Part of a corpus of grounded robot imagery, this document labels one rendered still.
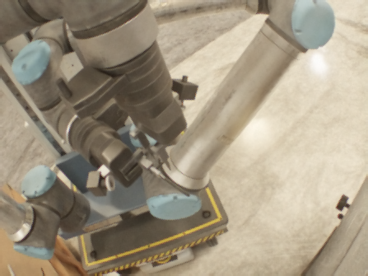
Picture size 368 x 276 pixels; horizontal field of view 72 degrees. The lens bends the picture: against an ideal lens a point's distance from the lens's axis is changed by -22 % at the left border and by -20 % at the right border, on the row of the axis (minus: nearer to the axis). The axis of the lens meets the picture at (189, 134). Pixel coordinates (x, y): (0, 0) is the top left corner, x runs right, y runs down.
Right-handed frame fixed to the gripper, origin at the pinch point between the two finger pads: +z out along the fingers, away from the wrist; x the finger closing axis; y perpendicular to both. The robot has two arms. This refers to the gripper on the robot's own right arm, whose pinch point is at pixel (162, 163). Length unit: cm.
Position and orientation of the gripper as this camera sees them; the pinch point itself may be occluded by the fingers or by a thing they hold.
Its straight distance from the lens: 47.8
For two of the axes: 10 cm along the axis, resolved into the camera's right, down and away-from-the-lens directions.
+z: 2.5, 6.2, 7.4
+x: -7.0, -4.1, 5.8
